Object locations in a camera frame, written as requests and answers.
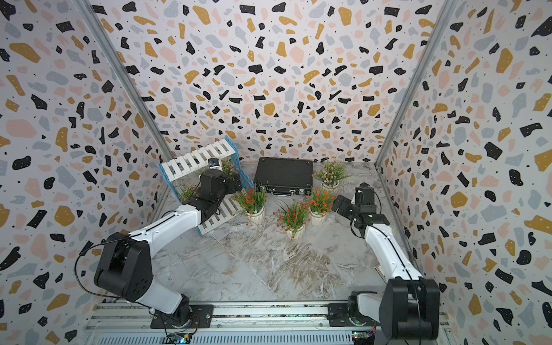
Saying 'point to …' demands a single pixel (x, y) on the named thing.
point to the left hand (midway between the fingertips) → (231, 175)
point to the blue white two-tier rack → (183, 173)
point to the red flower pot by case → (252, 204)
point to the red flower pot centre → (293, 219)
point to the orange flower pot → (320, 203)
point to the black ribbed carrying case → (282, 177)
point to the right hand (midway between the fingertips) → (345, 204)
